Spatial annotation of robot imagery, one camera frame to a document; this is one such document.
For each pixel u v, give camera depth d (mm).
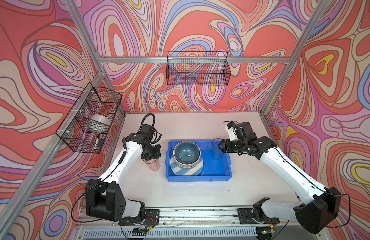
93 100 807
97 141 723
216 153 905
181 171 842
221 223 729
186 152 864
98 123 708
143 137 576
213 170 893
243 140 583
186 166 782
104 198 407
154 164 802
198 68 962
